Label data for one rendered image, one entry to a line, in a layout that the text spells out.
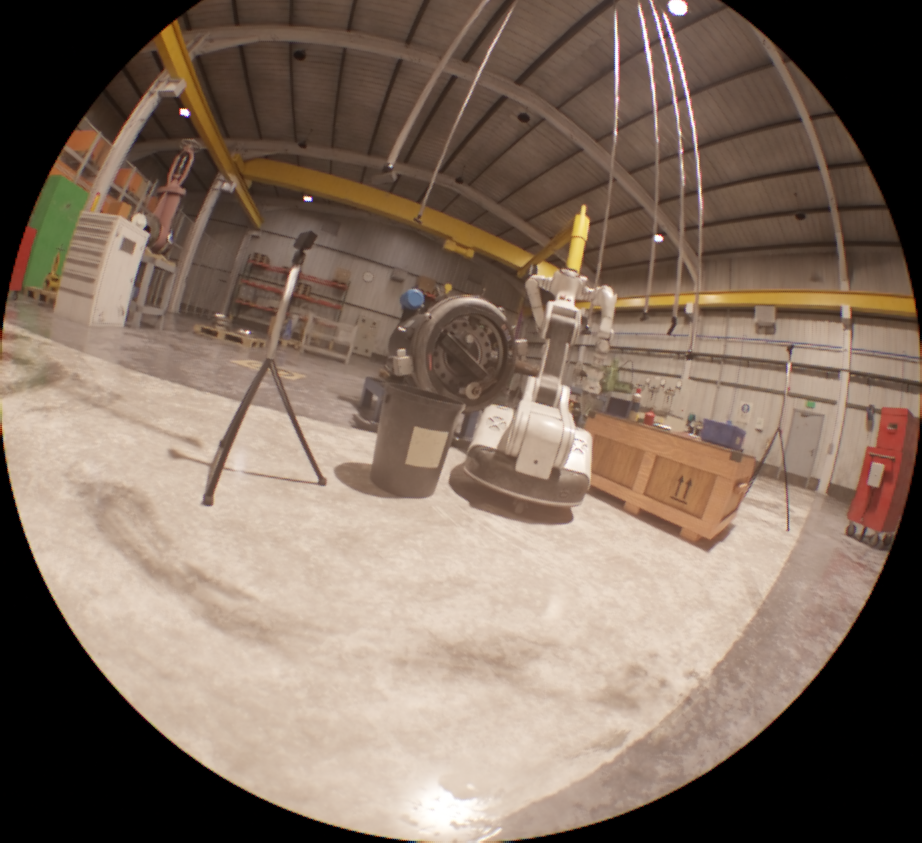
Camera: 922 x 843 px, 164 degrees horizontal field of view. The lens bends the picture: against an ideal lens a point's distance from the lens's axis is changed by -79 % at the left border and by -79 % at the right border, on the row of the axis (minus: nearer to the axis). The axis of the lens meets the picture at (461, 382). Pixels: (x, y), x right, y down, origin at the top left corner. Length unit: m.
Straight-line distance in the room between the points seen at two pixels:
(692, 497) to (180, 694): 1.83
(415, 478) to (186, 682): 0.94
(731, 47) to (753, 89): 1.13
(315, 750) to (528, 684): 0.36
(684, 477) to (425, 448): 1.27
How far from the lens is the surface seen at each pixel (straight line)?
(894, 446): 3.89
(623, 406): 2.16
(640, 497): 1.84
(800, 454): 11.49
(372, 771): 0.50
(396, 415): 1.10
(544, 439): 1.21
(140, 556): 0.74
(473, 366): 2.00
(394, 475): 1.15
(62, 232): 7.67
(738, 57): 9.12
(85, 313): 4.16
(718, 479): 1.69
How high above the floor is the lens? 0.47
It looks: 1 degrees down
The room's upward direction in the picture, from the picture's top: 15 degrees clockwise
